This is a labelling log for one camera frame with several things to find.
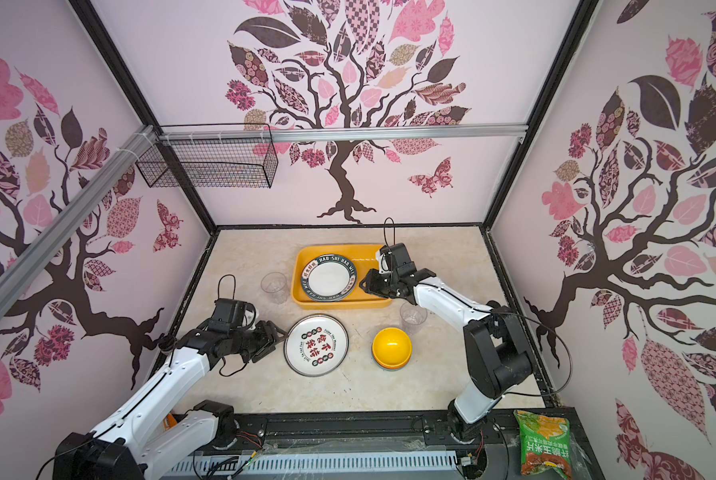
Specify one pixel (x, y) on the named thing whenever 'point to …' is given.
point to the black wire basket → (219, 163)
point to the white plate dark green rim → (328, 278)
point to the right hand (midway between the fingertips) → (362, 281)
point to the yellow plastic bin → (362, 256)
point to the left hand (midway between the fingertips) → (283, 344)
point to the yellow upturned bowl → (392, 348)
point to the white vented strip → (381, 466)
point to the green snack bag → (545, 443)
